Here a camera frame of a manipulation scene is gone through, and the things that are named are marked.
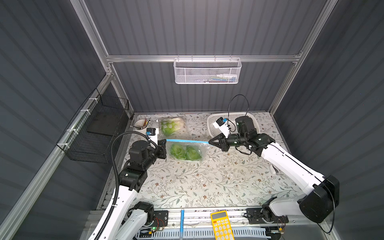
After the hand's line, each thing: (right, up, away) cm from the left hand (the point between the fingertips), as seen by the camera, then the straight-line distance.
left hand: (165, 141), depth 71 cm
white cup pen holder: (-23, +9, +32) cm, 40 cm away
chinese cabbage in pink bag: (-2, +8, +31) cm, 32 cm away
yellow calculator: (+27, -40, 0) cm, 49 cm away
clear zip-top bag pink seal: (+6, +1, +35) cm, 35 cm away
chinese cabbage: (+13, -7, +8) cm, 17 cm away
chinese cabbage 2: (+4, -8, +16) cm, 18 cm away
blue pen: (+8, -42, 0) cm, 43 cm away
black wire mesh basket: (-37, +3, +1) cm, 37 cm away
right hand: (+23, 0, +2) cm, 23 cm away
